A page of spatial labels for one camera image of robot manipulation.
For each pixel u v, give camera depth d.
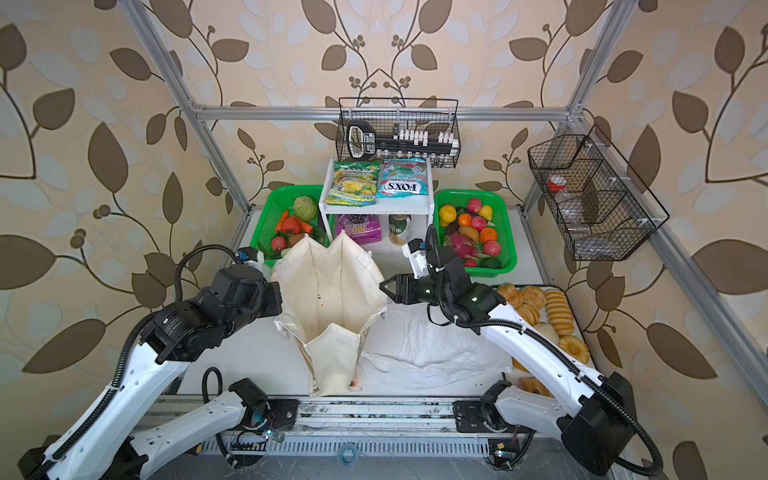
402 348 0.85
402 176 0.79
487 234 1.05
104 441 0.38
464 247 0.99
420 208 0.76
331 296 0.94
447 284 0.56
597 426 0.37
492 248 1.02
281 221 1.12
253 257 0.60
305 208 1.09
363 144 0.85
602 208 0.73
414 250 0.67
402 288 0.64
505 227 1.03
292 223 1.08
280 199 1.15
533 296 0.90
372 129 0.81
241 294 0.48
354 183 0.77
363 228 0.85
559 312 0.89
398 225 0.83
